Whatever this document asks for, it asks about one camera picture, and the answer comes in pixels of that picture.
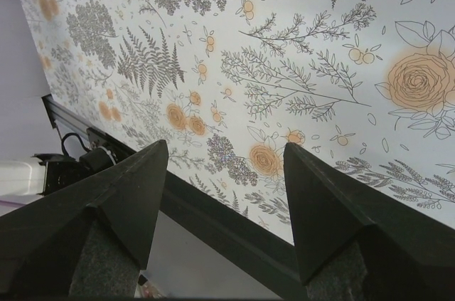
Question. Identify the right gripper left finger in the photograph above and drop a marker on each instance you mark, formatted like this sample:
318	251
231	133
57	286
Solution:
90	239

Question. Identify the floral patterned table mat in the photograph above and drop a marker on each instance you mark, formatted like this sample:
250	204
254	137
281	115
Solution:
365	85

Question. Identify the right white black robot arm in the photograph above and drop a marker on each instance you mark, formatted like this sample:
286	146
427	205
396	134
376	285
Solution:
43	174

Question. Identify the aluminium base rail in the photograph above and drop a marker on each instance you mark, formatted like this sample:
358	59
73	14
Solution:
202	248

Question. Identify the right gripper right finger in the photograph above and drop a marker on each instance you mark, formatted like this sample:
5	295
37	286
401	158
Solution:
353	241

